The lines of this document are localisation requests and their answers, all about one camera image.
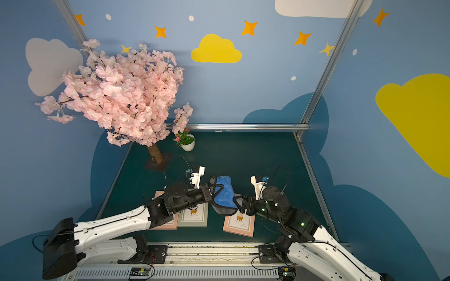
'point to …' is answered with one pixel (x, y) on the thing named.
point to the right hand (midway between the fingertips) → (241, 196)
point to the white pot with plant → (185, 140)
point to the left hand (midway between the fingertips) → (224, 185)
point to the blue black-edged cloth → (224, 204)
